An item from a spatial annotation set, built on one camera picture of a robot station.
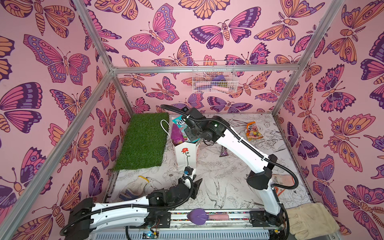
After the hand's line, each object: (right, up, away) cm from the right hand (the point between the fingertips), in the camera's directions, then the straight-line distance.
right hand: (192, 126), depth 75 cm
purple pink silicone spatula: (+4, -44, -2) cm, 44 cm away
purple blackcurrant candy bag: (-8, -6, +4) cm, 11 cm away
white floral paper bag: (-3, -15, +6) cm, 16 cm away
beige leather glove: (+57, -46, -3) cm, 73 cm away
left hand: (+4, -26, -1) cm, 26 cm away
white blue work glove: (-32, -35, +8) cm, 49 cm away
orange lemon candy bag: (+41, -4, +28) cm, 50 cm away
